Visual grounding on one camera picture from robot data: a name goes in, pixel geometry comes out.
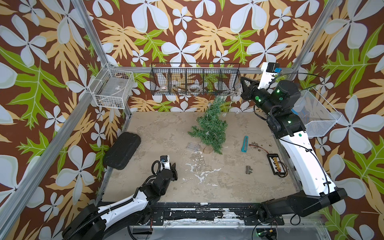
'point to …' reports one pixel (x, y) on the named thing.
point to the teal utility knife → (245, 144)
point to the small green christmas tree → (211, 127)
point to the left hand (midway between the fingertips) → (174, 162)
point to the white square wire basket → (111, 87)
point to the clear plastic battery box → (193, 146)
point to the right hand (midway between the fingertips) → (240, 77)
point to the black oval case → (117, 155)
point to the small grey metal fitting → (248, 170)
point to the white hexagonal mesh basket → (315, 113)
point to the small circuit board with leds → (267, 232)
